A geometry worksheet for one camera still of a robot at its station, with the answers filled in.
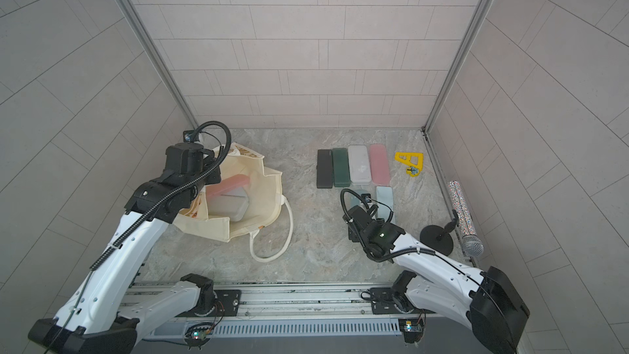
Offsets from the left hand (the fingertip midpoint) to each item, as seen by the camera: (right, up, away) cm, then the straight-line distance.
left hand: (216, 159), depth 72 cm
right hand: (+44, -24, +12) cm, 52 cm away
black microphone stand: (+71, -27, +9) cm, 76 cm away
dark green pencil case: (+39, -9, +26) cm, 48 cm away
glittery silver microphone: (+69, -21, -11) cm, 73 cm away
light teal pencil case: (+40, -12, -1) cm, 42 cm away
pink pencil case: (+55, -4, +32) cm, 64 cm away
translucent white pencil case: (-1, -17, +15) cm, 22 cm away
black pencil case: (+32, -6, +31) cm, 45 cm away
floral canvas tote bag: (+11, -17, +15) cm, 25 cm away
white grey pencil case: (+46, -4, +30) cm, 55 cm away
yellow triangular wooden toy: (+71, -2, +34) cm, 79 cm away
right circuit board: (+57, -48, -3) cm, 75 cm away
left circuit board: (-1, -47, -8) cm, 47 cm away
